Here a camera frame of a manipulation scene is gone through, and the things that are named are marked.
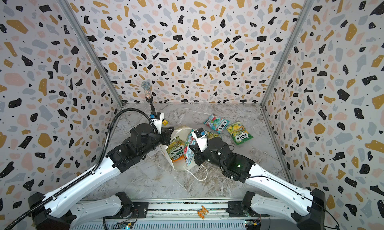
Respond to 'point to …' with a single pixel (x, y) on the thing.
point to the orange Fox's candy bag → (178, 159)
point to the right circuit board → (250, 222)
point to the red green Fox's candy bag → (216, 123)
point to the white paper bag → (197, 171)
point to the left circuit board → (125, 225)
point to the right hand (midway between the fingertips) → (187, 144)
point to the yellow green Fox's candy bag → (239, 133)
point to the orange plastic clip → (203, 211)
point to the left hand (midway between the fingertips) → (174, 125)
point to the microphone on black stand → (146, 85)
